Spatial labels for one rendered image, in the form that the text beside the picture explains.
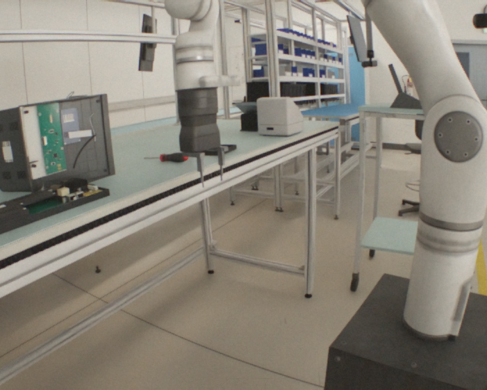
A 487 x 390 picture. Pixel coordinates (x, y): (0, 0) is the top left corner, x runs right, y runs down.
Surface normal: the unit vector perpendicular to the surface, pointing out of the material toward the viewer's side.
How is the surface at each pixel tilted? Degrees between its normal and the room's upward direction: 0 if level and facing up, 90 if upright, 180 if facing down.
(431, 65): 112
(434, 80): 107
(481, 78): 90
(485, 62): 90
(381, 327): 0
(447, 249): 90
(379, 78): 90
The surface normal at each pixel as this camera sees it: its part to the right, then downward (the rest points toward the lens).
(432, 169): -0.79, 0.25
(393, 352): -0.05, -0.96
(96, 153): 0.56, 0.21
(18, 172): -0.21, 0.30
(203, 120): 0.78, 0.28
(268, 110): -0.49, 0.28
